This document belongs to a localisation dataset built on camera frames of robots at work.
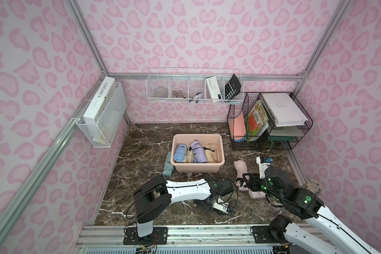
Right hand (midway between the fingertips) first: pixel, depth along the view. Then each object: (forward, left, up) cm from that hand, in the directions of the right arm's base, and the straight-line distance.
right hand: (245, 175), depth 72 cm
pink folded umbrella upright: (+11, -3, -14) cm, 19 cm away
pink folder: (+45, -7, -19) cm, 49 cm away
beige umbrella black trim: (+21, +16, -15) cm, 30 cm away
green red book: (+42, -15, -6) cm, 45 cm away
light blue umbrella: (+15, +32, -6) cm, 36 cm away
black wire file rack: (+34, -20, 0) cm, 39 cm away
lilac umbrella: (+17, +21, -11) cm, 30 cm away
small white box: (+47, +13, +14) cm, 51 cm away
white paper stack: (+43, -30, +1) cm, 52 cm away
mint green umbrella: (+12, +39, -15) cm, 44 cm away
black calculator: (+48, +3, +13) cm, 50 cm away
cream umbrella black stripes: (+19, +27, -13) cm, 36 cm away
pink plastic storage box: (+26, +11, -8) cm, 30 cm away
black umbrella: (-11, +17, -6) cm, 21 cm away
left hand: (-6, +16, -17) cm, 24 cm away
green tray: (+29, -22, -10) cm, 38 cm away
